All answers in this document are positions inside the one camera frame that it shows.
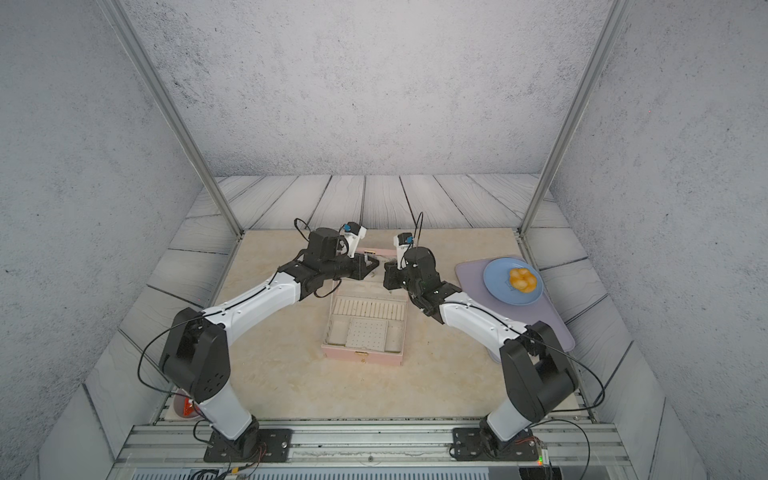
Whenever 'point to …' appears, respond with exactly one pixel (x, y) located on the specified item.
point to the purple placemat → (470, 275)
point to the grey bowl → (178, 403)
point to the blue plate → (496, 278)
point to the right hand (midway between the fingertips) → (386, 264)
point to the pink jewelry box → (365, 322)
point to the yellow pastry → (522, 280)
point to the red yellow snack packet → (189, 407)
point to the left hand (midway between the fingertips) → (382, 263)
